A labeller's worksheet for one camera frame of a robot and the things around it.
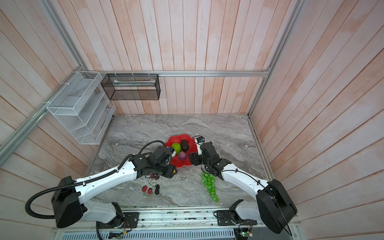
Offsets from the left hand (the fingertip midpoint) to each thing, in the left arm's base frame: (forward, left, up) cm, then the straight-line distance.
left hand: (172, 174), depth 78 cm
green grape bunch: (-1, -20, -7) cm, 21 cm away
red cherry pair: (+3, +13, -11) cm, 18 cm away
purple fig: (+15, -4, -6) cm, 17 cm away
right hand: (+13, -12, 0) cm, 18 cm away
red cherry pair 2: (-5, +16, -10) cm, 19 cm away
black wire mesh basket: (+59, +32, +14) cm, 68 cm away
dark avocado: (+23, -6, -7) cm, 25 cm away
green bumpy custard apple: (+20, -1, -5) cm, 21 cm away
